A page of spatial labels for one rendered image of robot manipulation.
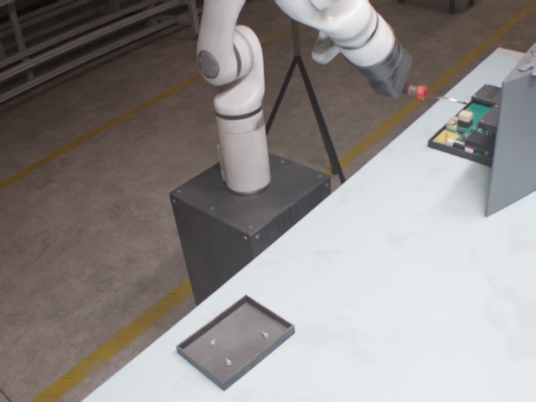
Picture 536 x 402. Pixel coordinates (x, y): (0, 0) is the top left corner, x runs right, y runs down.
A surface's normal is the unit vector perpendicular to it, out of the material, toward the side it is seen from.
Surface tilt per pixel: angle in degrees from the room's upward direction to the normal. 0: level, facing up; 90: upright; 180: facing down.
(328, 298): 0
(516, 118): 90
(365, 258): 0
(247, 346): 0
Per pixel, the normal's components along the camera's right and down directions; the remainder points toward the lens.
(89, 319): -0.11, -0.82
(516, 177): 0.45, 0.47
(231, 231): -0.69, 0.47
